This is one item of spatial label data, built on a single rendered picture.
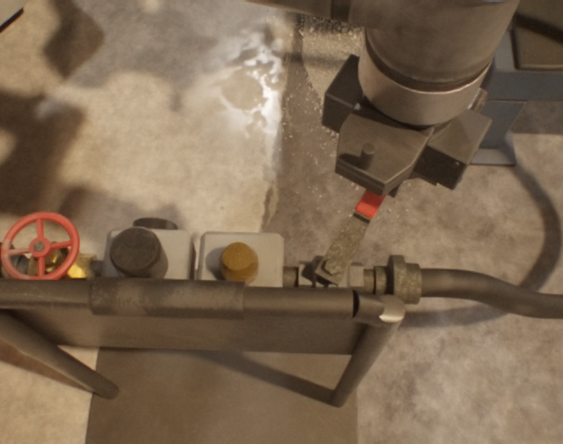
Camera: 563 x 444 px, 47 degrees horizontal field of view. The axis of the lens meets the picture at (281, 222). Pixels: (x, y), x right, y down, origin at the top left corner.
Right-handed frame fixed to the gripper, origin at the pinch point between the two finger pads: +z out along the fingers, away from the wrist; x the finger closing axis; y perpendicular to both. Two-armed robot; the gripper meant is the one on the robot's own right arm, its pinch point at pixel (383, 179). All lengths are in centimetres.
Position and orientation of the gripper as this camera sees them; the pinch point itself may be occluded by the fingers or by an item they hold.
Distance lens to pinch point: 66.0
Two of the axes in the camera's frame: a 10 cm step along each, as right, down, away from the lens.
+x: -8.6, -4.7, 2.0
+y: 5.1, -7.9, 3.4
